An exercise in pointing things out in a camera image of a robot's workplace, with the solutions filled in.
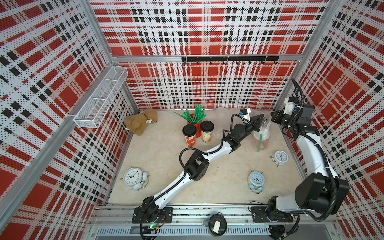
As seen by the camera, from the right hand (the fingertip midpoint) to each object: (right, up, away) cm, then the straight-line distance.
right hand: (273, 113), depth 81 cm
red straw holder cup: (-41, -13, +21) cm, 48 cm away
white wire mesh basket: (-108, +2, +13) cm, 108 cm away
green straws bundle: (-41, 0, +17) cm, 44 cm away
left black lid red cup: (-46, -11, +5) cm, 47 cm away
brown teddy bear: (-82, -5, +18) cm, 84 cm away
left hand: (-2, -1, +2) cm, 3 cm away
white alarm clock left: (-76, -37, +2) cm, 85 cm away
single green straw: (-5, -16, +4) cm, 18 cm away
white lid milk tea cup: (-3, -13, +2) cm, 13 cm away
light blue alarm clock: (-9, -37, +1) cm, 38 cm away
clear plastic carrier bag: (-3, -6, +2) cm, 7 cm away
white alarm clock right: (+9, -27, +10) cm, 30 cm away
